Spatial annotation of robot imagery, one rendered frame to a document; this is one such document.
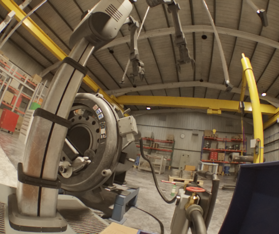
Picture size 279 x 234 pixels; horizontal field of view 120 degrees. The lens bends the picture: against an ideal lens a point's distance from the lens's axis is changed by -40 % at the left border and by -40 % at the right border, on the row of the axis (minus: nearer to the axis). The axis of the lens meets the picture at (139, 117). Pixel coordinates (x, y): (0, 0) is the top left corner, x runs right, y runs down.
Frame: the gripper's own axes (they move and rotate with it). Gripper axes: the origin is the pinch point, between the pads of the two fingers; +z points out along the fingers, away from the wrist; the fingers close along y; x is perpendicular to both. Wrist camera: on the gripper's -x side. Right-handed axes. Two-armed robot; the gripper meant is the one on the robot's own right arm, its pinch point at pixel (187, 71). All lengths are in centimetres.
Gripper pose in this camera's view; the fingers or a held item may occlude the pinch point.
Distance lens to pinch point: 97.8
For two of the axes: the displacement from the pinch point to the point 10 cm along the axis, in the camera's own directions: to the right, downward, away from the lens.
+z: 1.3, 9.9, 1.0
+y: -7.8, 0.4, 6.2
